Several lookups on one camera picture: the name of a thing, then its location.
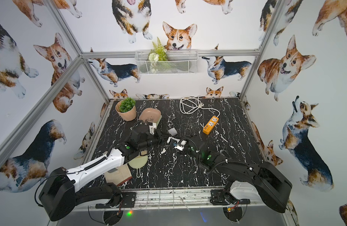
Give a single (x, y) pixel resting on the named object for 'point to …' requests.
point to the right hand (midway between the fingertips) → (174, 135)
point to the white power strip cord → (189, 105)
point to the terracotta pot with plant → (126, 109)
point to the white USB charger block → (173, 131)
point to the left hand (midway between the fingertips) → (174, 134)
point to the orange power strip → (210, 125)
